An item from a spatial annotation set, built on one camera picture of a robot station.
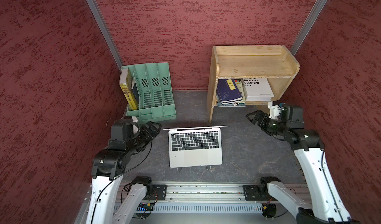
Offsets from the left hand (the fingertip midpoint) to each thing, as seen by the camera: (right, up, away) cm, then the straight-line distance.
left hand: (156, 134), depth 65 cm
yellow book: (-26, +23, +26) cm, 43 cm away
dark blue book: (+37, +21, +23) cm, 49 cm away
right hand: (+44, +5, +5) cm, 44 cm away
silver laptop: (+18, -11, +18) cm, 28 cm away
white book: (+56, +22, +23) cm, 64 cm away
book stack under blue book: (+43, +14, +20) cm, 49 cm away
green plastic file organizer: (-17, +28, +53) cm, 62 cm away
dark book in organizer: (-24, +22, +36) cm, 49 cm away
